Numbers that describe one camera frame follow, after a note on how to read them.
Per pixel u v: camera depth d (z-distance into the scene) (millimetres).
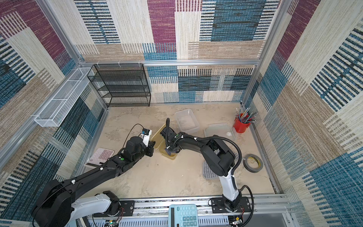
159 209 734
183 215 700
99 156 896
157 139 812
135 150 656
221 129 1049
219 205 732
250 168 830
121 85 1093
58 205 398
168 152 910
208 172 848
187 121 1091
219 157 509
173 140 710
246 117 984
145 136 728
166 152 917
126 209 732
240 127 1015
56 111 715
